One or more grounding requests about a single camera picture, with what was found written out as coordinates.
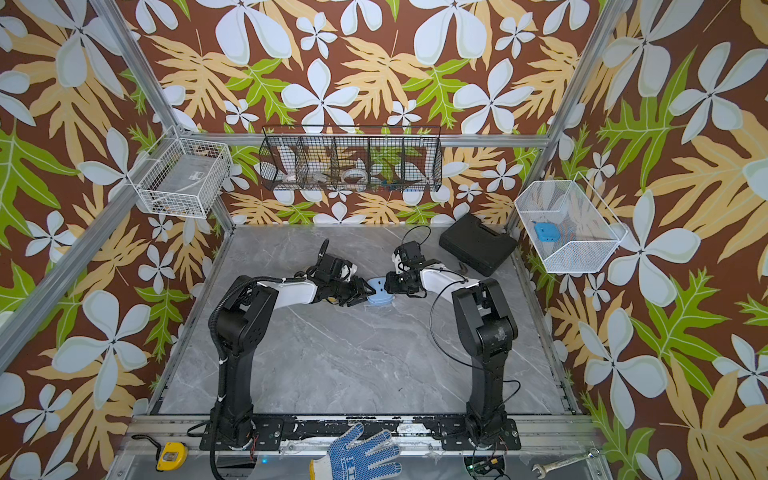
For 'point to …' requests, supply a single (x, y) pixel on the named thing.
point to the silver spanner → (544, 469)
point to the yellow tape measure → (172, 457)
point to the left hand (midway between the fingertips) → (375, 290)
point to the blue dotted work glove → (356, 462)
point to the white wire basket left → (183, 177)
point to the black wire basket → (351, 157)
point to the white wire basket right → (570, 228)
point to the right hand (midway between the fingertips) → (389, 285)
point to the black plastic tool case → (476, 245)
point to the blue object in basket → (547, 232)
